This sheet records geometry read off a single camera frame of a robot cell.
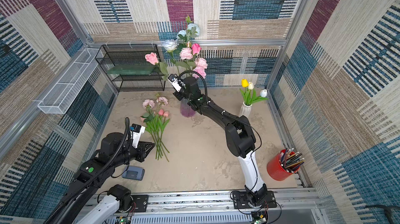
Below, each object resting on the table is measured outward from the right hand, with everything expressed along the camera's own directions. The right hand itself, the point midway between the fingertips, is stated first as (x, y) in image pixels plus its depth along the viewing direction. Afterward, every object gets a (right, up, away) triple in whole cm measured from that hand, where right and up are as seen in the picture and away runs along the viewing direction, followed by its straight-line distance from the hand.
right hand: (177, 84), depth 90 cm
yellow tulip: (+36, 0, -9) cm, 37 cm away
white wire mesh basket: (-51, -9, -20) cm, 55 cm away
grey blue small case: (-21, -46, -9) cm, 52 cm away
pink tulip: (-10, -18, +15) cm, 25 cm away
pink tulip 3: (-11, -24, +9) cm, 28 cm away
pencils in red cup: (+56, -38, -15) cm, 69 cm away
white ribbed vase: (+39, -15, 0) cm, 41 cm away
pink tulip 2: (-14, -16, +15) cm, 26 cm away
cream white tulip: (+39, -2, -9) cm, 40 cm away
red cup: (+49, -38, -20) cm, 65 cm away
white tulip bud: (+44, -6, -12) cm, 46 cm away
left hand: (-8, -29, -18) cm, 36 cm away
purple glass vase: (+3, -15, +12) cm, 19 cm away
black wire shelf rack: (-30, +21, +11) cm, 38 cm away
